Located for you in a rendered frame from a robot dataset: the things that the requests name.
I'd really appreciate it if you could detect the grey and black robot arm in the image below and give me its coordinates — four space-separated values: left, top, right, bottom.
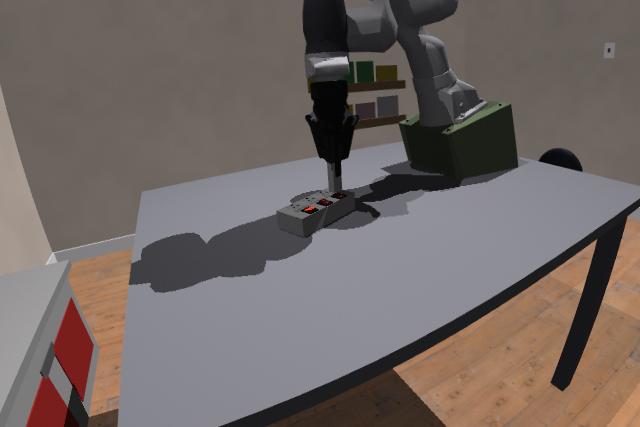
303 0 488 127

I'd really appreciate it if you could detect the grey power strip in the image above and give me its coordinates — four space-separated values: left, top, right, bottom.
276 187 355 237

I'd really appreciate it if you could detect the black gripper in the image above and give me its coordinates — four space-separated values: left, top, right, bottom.
305 80 359 193

